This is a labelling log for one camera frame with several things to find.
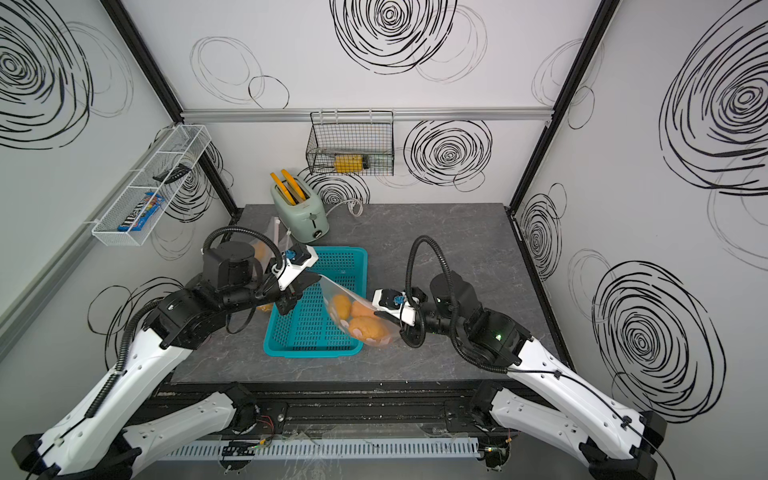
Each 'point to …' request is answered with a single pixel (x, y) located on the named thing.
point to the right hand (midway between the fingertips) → (382, 307)
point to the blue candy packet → (151, 207)
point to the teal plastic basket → (311, 330)
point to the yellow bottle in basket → (348, 163)
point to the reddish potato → (368, 328)
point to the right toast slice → (294, 185)
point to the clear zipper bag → (276, 241)
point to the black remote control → (179, 171)
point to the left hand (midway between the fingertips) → (315, 272)
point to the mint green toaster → (300, 210)
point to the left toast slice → (283, 189)
